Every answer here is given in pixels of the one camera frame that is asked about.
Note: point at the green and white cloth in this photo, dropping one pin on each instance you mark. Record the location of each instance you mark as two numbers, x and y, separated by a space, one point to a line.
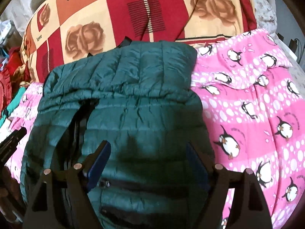
13 105

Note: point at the red rose patterned quilt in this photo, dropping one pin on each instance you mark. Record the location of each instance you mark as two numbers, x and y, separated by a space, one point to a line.
107 12

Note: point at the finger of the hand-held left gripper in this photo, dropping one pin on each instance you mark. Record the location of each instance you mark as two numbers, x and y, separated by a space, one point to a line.
15 138

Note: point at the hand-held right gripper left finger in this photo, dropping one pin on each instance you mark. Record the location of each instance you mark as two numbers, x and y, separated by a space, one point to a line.
97 167

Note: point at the white floral bedsheet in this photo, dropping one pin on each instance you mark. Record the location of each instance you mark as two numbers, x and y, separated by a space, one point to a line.
266 9

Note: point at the pink penguin print blanket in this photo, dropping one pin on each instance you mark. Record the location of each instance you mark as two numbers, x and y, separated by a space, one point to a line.
250 100

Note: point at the green quilted puffer jacket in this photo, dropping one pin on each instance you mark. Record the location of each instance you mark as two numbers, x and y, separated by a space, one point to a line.
143 88

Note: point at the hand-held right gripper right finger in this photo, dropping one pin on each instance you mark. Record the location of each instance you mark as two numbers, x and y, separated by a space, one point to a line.
197 164

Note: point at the red ruffled heart cushion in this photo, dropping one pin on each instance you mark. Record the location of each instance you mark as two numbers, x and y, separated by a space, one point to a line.
4 88

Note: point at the dark red garment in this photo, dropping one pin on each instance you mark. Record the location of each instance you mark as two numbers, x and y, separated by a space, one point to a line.
15 62

